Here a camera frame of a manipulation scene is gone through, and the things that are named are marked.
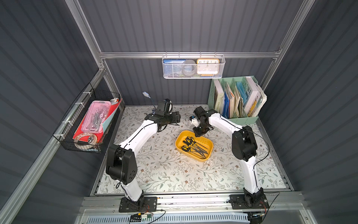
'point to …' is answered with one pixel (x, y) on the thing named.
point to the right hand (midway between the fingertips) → (200, 133)
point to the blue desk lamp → (145, 93)
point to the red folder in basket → (98, 135)
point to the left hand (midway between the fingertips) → (174, 115)
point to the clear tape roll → (93, 142)
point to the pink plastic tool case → (93, 121)
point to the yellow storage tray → (189, 151)
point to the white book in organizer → (254, 96)
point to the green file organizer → (235, 98)
